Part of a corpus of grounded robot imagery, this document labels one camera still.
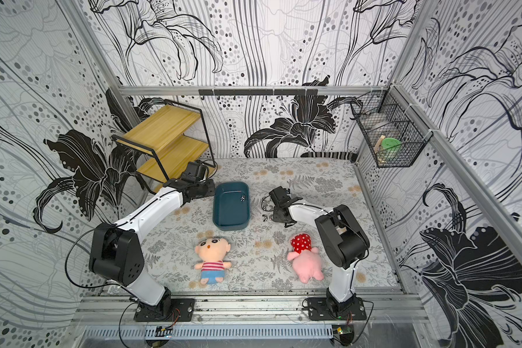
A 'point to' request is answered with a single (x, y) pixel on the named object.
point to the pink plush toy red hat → (307, 260)
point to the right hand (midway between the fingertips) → (284, 213)
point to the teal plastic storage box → (231, 206)
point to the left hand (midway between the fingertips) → (212, 190)
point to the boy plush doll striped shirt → (212, 251)
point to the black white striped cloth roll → (347, 155)
